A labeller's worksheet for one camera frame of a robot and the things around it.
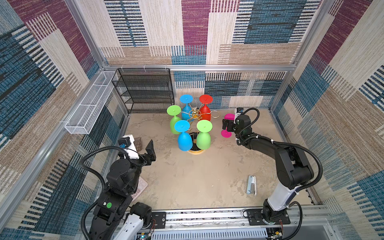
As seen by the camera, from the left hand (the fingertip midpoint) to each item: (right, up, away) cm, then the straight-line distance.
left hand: (143, 140), depth 63 cm
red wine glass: (+28, +14, +25) cm, 40 cm away
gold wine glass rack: (+23, +12, +16) cm, 30 cm away
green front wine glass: (+26, 0, +15) cm, 30 cm away
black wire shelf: (-14, +31, +47) cm, 58 cm away
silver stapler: (+52, -27, +18) cm, 61 cm away
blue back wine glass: (+17, +21, +22) cm, 35 cm away
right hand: (+44, +8, +33) cm, 55 cm away
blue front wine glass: (+16, -2, +15) cm, 22 cm away
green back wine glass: (+11, +14, +17) cm, 24 cm away
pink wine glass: (+43, +1, +42) cm, 60 cm away
